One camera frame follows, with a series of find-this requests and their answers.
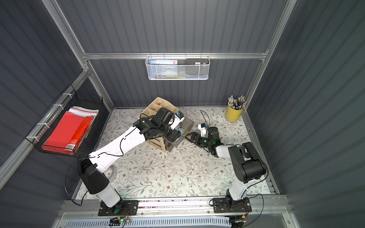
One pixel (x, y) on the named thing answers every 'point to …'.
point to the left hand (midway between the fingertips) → (177, 132)
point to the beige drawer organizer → (152, 109)
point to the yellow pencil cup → (233, 115)
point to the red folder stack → (68, 134)
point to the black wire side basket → (43, 129)
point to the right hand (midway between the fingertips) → (188, 139)
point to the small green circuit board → (117, 222)
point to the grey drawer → (187, 125)
